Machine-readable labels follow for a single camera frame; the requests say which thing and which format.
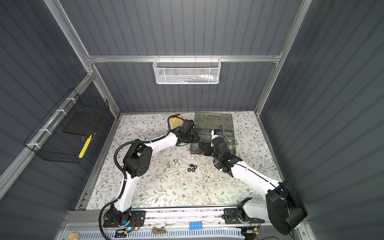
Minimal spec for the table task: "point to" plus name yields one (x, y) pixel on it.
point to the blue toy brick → (195, 225)
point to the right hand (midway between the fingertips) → (207, 144)
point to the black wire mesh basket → (62, 135)
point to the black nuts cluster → (193, 169)
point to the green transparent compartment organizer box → (205, 122)
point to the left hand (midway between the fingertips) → (199, 137)
